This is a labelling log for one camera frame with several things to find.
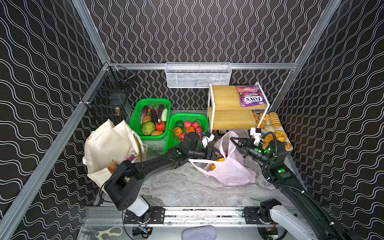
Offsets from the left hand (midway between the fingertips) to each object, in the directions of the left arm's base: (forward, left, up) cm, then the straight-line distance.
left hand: (226, 159), depth 71 cm
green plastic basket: (+34, +59, -13) cm, 69 cm away
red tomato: (+31, +40, -13) cm, 53 cm away
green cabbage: (+28, +48, -11) cm, 57 cm away
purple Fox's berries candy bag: (+29, -13, +15) cm, 36 cm away
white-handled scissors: (-28, +53, -22) cm, 64 cm away
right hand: (+6, -1, +8) cm, 10 cm away
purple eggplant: (+44, +48, -15) cm, 67 cm away
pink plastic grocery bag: (-5, -2, -2) cm, 5 cm away
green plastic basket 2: (+17, +31, -12) cm, 38 cm away
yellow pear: (-4, +7, 0) cm, 8 cm away
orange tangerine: (+31, +20, -16) cm, 40 cm away
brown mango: (+26, +42, -14) cm, 51 cm away
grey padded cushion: (-27, +11, -19) cm, 35 cm away
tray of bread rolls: (+36, -38, -19) cm, 55 cm away
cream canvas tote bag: (+7, +60, +1) cm, 61 cm away
